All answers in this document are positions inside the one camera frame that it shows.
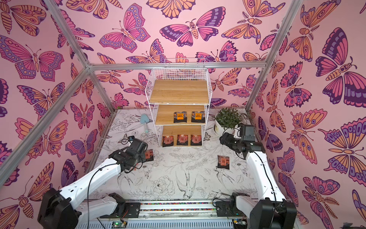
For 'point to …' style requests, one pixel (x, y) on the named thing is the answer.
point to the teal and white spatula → (144, 118)
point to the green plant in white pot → (227, 119)
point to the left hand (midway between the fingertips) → (142, 153)
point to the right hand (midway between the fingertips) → (223, 140)
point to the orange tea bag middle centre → (180, 117)
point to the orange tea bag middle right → (198, 117)
